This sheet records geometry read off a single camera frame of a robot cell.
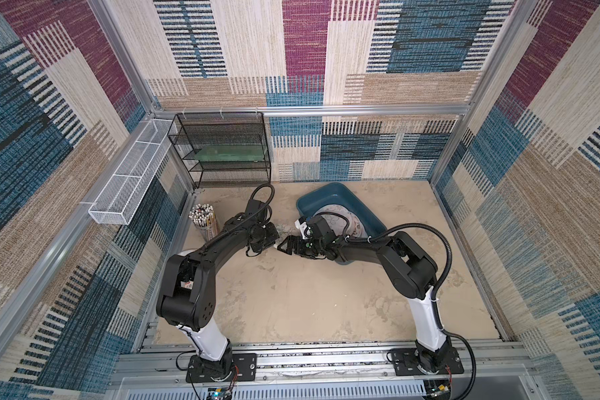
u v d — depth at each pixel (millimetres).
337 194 1121
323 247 777
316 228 779
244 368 732
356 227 1021
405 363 730
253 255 788
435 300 567
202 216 863
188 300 464
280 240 869
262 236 783
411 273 543
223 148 1076
